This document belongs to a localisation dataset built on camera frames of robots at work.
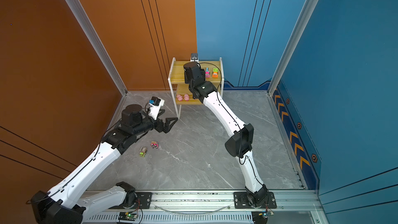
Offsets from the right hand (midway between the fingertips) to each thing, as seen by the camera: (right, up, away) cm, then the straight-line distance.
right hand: (192, 69), depth 82 cm
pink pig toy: (-9, -15, +10) cm, 20 cm away
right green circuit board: (+32, -70, -13) cm, 78 cm away
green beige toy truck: (-29, -45, +5) cm, 54 cm away
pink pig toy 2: (-5, -15, +11) cm, 19 cm away
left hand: (-10, -23, -9) cm, 27 cm away
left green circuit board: (-29, -70, -12) cm, 77 cm away
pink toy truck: (-23, -42, +7) cm, 49 cm away
